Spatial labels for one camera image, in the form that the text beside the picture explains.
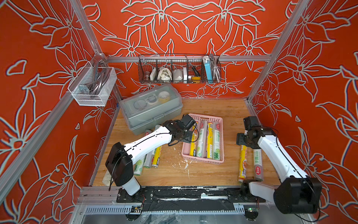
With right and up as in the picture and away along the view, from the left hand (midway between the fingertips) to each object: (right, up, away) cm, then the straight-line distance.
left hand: (186, 135), depth 81 cm
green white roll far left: (-28, -17, -1) cm, 33 cm away
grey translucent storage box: (-24, +15, +6) cm, 29 cm away
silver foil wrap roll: (+10, -11, +6) cm, 16 cm away
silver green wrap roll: (-23, -15, +2) cm, 28 cm away
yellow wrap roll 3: (-18, -14, +3) cm, 23 cm away
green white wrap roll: (+21, -6, +9) cm, 23 cm away
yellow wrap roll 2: (+5, -7, +8) cm, 12 cm away
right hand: (+33, -3, 0) cm, 34 cm away
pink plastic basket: (0, -10, +9) cm, 14 cm away
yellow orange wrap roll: (+34, -16, 0) cm, 38 cm away
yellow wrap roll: (+17, -5, +11) cm, 21 cm away
